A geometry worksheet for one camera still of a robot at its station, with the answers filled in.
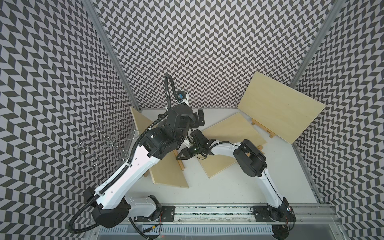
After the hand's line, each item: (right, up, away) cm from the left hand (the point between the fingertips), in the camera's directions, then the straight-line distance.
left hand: (191, 111), depth 63 cm
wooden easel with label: (+44, -5, +45) cm, 63 cm away
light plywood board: (+56, +2, +28) cm, 63 cm away
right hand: (-9, -27, +25) cm, 38 cm away
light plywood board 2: (+27, -9, +38) cm, 47 cm away
